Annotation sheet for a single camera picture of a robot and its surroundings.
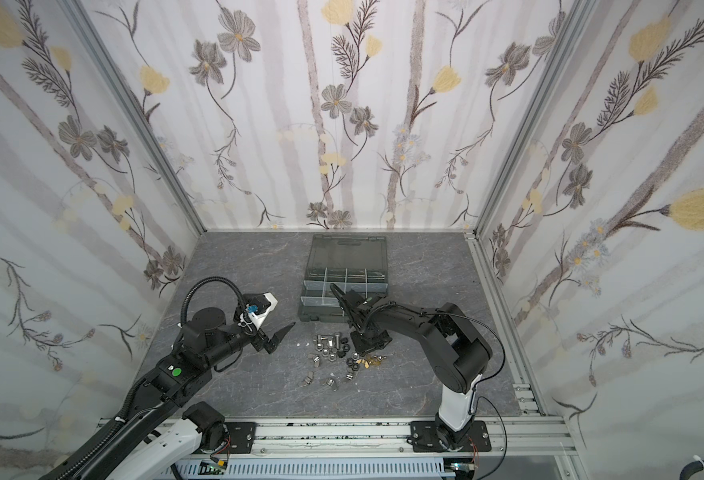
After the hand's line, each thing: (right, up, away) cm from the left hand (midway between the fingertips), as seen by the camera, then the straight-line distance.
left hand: (275, 300), depth 72 cm
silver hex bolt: (+14, -13, +19) cm, 27 cm away
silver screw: (+13, -24, +10) cm, 29 cm away
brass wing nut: (+26, -20, +14) cm, 35 cm away
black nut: (+18, -21, +15) cm, 31 cm away
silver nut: (+6, -24, +12) cm, 28 cm away
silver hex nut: (+18, -24, +12) cm, 32 cm away
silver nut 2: (+8, -19, +14) cm, 25 cm away
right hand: (+21, -15, +18) cm, 31 cm away
